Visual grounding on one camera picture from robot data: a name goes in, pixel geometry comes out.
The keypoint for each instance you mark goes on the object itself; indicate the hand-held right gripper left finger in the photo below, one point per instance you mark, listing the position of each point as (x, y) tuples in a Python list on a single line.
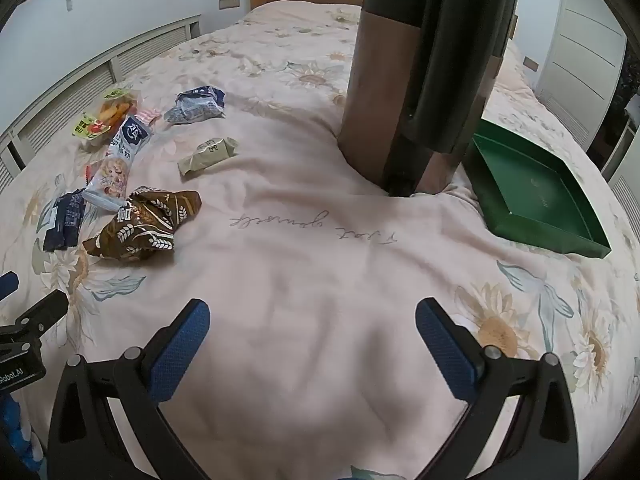
[(180, 350)]

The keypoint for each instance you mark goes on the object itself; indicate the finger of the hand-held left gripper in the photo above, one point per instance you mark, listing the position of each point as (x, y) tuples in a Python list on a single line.
[(45, 310), (7, 285)]

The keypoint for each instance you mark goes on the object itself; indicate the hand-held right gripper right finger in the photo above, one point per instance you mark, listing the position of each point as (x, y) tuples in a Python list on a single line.
[(445, 350)]

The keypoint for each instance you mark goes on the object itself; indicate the dark blue snack packet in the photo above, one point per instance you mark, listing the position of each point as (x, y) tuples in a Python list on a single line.
[(62, 222)]

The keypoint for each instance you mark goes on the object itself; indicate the brown wheat print snack packet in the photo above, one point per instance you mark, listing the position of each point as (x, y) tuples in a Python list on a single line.
[(145, 225)]

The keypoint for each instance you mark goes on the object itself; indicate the white blue milk pouch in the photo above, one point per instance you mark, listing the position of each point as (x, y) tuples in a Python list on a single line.
[(122, 152)]

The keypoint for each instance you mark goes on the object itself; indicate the green tray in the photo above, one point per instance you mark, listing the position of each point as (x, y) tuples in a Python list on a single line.
[(530, 195)]

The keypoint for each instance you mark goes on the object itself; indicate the olive green snack packet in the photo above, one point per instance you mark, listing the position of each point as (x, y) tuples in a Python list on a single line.
[(207, 157)]

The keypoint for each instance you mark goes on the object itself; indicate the small pink snack packet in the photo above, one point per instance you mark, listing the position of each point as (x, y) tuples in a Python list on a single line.
[(148, 115)]

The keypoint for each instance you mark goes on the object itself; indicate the blue white crinkled snack packet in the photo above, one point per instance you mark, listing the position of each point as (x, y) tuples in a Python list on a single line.
[(196, 105)]

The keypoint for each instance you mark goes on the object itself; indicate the orange snack packet green label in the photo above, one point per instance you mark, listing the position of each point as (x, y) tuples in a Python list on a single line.
[(107, 112)]

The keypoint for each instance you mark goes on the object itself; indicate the white wardrobe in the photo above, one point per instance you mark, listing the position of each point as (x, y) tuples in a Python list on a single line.
[(580, 35)]

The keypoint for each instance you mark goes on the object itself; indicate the wall outlet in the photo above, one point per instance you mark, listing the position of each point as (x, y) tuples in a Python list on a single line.
[(229, 3)]

